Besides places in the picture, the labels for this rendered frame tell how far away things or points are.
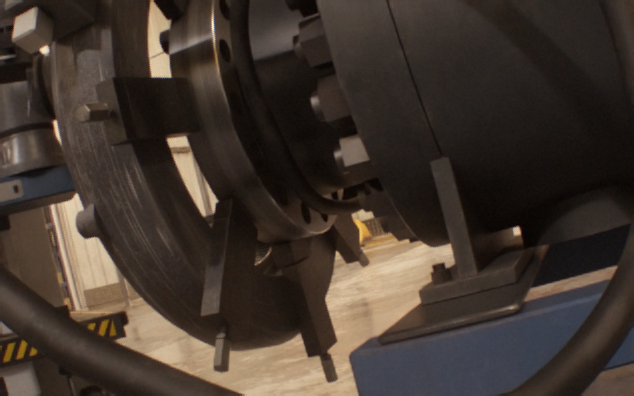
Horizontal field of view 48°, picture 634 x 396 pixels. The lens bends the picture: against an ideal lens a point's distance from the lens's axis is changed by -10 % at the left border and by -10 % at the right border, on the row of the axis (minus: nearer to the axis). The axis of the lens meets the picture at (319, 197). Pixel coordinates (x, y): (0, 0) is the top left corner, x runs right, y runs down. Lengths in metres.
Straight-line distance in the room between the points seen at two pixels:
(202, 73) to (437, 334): 0.49
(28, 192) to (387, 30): 0.92
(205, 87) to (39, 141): 0.64
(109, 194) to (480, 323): 0.47
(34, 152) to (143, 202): 0.68
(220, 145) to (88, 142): 0.20
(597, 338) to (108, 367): 0.28
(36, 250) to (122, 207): 1.00
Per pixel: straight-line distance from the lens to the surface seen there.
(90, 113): 0.85
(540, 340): 0.77
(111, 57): 0.97
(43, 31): 0.95
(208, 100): 1.05
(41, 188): 1.60
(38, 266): 1.94
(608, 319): 0.47
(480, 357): 0.78
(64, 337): 0.46
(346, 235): 1.48
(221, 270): 1.01
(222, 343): 0.99
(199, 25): 1.09
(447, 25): 0.89
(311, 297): 1.25
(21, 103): 1.64
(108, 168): 0.95
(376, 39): 0.90
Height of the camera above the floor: 0.38
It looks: 2 degrees up
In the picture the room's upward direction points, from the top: 14 degrees counter-clockwise
